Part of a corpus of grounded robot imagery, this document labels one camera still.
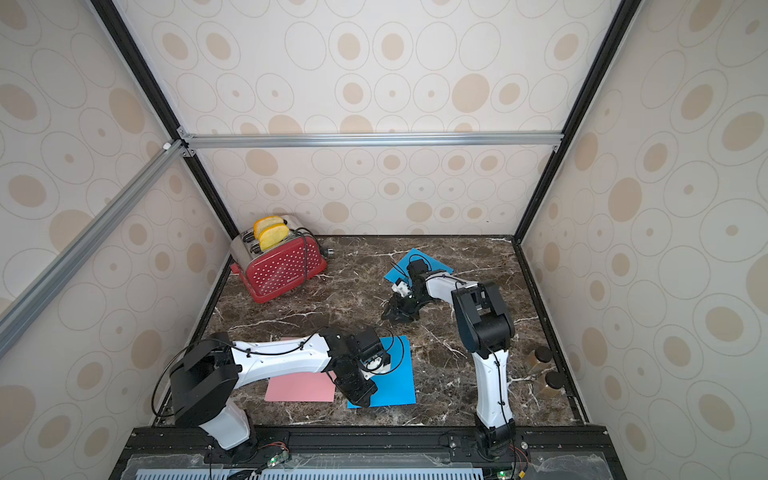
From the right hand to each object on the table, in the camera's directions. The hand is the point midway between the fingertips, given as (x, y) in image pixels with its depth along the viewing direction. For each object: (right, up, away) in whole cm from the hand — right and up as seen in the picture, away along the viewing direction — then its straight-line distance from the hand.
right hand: (384, 323), depth 95 cm
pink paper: (-23, -15, -13) cm, 30 cm away
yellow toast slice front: (-35, +28, -2) cm, 45 cm away
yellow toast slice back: (-38, +32, 0) cm, 50 cm away
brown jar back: (+42, -6, -16) cm, 45 cm away
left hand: (-2, -18, -20) cm, 27 cm away
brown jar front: (+42, -11, -21) cm, 48 cm away
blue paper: (+4, -16, -11) cm, 19 cm away
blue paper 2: (+5, +17, +5) cm, 18 cm away
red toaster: (-36, +16, -3) cm, 40 cm away
